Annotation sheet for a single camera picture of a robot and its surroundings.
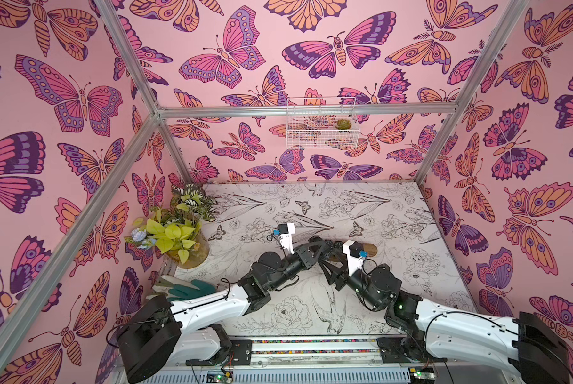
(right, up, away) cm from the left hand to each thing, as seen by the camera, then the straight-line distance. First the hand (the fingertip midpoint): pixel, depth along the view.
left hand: (328, 244), depth 68 cm
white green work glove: (-53, -19, +17) cm, 59 cm away
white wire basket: (+2, +44, +27) cm, 52 cm away
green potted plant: (-48, +4, +8) cm, 48 cm away
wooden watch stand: (+19, -5, +21) cm, 29 cm away
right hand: (0, -3, +4) cm, 5 cm away
